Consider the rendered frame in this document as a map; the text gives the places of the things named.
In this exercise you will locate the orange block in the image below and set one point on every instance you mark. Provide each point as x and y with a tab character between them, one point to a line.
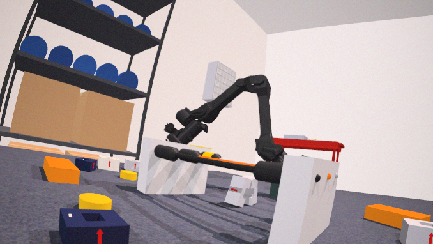
392	216
61	170

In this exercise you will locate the yellow short cylinder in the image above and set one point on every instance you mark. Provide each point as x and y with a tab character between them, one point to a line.
128	175
94	201

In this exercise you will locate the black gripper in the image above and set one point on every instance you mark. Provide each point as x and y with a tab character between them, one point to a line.
184	137

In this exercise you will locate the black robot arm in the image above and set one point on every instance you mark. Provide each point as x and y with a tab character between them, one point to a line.
208	112

